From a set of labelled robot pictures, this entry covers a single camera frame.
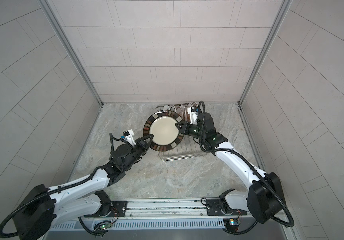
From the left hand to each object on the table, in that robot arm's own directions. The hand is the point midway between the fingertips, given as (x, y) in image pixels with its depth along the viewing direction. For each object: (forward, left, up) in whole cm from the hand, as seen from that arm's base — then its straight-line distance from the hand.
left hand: (158, 135), depth 74 cm
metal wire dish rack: (+4, -16, -21) cm, 27 cm away
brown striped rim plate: (+5, -1, +2) cm, 6 cm away
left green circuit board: (-36, +21, -17) cm, 45 cm away
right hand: (+4, -8, +3) cm, 9 cm away
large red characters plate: (+28, -20, -6) cm, 35 cm away
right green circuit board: (-34, -35, -21) cm, 53 cm away
